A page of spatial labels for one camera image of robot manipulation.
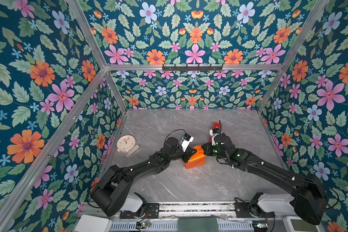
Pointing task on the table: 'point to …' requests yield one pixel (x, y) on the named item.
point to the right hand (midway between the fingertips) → (203, 143)
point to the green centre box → (208, 224)
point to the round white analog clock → (125, 143)
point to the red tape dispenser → (216, 125)
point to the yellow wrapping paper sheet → (197, 159)
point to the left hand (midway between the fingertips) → (197, 151)
